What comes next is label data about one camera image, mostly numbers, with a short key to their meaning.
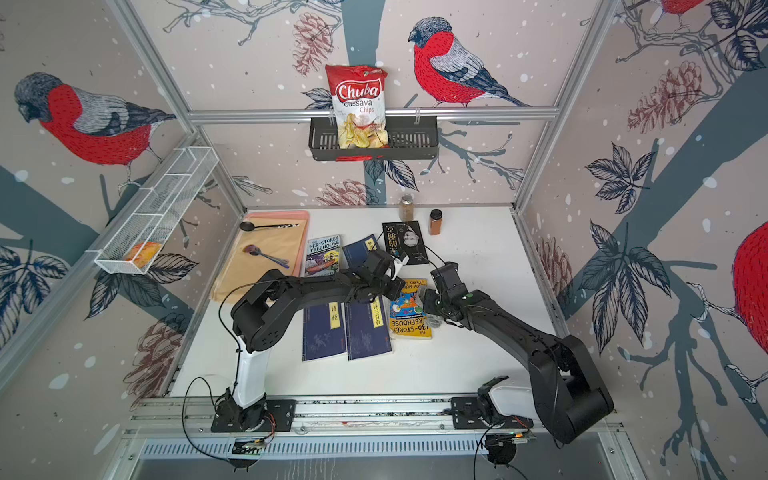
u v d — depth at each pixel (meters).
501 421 0.62
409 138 1.07
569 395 0.41
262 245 1.10
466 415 0.73
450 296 0.67
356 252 1.07
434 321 0.81
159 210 0.79
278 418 0.73
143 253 0.66
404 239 1.10
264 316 0.52
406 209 1.11
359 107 0.82
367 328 0.88
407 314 0.89
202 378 0.74
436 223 1.07
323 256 1.04
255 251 1.07
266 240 1.11
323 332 0.86
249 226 1.14
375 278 0.76
